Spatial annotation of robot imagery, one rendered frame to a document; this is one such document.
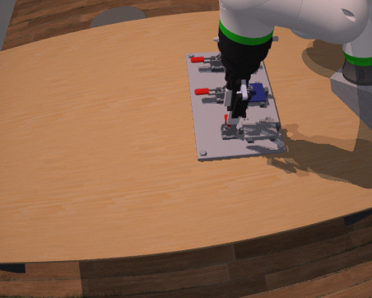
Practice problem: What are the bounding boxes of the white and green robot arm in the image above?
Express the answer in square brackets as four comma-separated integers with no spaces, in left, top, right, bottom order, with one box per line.
[213,0,372,86]

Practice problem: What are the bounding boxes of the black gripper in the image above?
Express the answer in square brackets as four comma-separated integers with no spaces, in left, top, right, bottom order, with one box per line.
[221,55,261,125]

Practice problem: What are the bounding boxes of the blue rectangular block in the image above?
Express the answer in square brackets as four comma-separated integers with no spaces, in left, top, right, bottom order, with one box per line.
[249,83,267,105]

